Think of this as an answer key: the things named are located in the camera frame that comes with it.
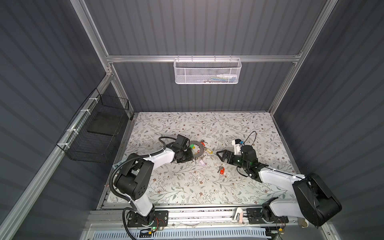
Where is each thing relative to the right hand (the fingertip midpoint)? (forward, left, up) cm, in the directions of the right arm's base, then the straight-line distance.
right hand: (222, 155), depth 87 cm
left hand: (+2, +18, -5) cm, 19 cm away
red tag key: (-5, 0, -9) cm, 10 cm away
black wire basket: (+1, +65, +21) cm, 69 cm away
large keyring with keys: (+13, +12, -8) cm, 19 cm away
